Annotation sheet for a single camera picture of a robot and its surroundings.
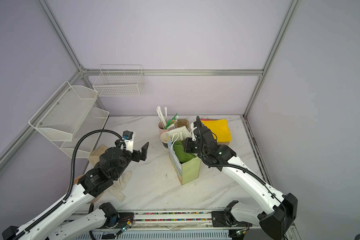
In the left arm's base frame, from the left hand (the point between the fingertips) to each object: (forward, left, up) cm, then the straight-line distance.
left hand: (137, 141), depth 70 cm
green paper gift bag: (-9, -24, -15) cm, 29 cm away
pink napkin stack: (+39, -39, -25) cm, 61 cm away
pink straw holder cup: (+24, -6, -20) cm, 33 cm away
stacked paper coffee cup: (+15, -9, -17) cm, 25 cm away
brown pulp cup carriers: (+35, -21, -24) cm, 48 cm away
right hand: (+1, -21, -2) cm, 21 cm away
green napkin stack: (+2, -20, -10) cm, 22 cm away
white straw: (+10, -21, -9) cm, 25 cm away
